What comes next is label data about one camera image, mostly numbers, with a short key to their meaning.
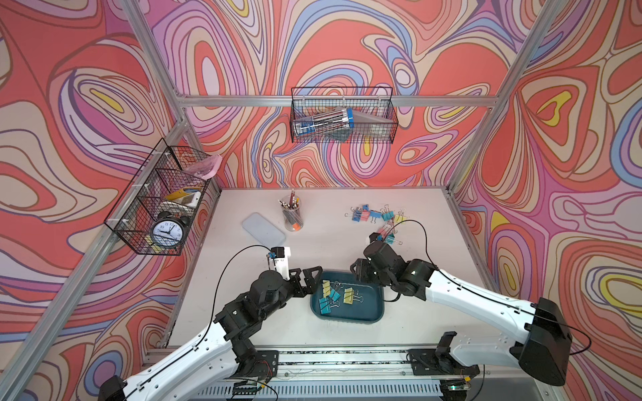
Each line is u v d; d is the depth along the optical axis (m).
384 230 1.02
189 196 0.75
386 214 1.08
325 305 0.83
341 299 0.86
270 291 0.53
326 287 0.84
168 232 0.68
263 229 1.04
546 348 0.38
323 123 0.80
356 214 1.08
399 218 1.08
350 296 0.84
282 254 0.66
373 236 0.72
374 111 0.82
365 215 1.07
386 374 0.73
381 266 0.59
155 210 0.75
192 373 0.47
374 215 1.08
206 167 0.81
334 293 0.86
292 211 0.96
